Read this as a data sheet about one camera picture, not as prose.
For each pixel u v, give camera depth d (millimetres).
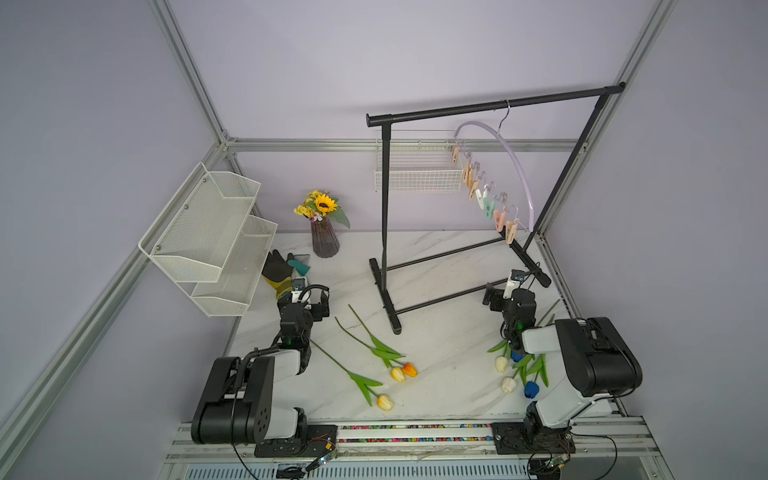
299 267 1062
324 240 1077
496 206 748
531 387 809
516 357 857
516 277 824
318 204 923
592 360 472
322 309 857
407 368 839
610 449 743
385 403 778
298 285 778
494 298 865
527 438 680
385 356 860
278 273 1058
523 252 1109
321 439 739
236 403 425
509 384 802
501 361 852
